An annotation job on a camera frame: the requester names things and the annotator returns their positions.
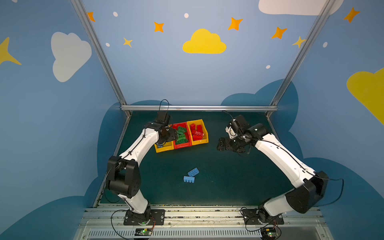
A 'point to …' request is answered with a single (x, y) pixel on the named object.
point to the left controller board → (143, 232)
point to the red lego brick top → (192, 127)
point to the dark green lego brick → (181, 130)
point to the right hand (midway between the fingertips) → (225, 146)
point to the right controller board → (268, 233)
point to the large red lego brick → (198, 136)
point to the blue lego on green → (189, 179)
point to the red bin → (184, 124)
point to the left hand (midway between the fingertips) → (173, 136)
